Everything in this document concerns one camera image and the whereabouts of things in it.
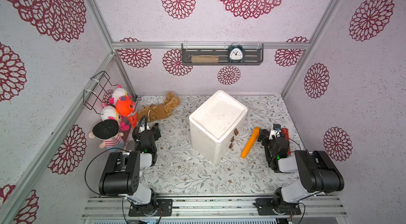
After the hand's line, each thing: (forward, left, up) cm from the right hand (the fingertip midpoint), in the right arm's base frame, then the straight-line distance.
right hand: (269, 128), depth 91 cm
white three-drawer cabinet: (-9, +32, +15) cm, 37 cm away
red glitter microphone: (+1, -12, -7) cm, 14 cm away
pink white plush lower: (0, +89, +13) cm, 90 cm away
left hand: (-2, +72, +1) cm, 72 cm away
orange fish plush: (+3, +80, +14) cm, 82 cm away
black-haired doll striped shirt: (-12, +84, +15) cm, 86 cm away
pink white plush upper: (+15, +90, +13) cm, 92 cm away
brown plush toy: (+10, +70, +1) cm, 71 cm away
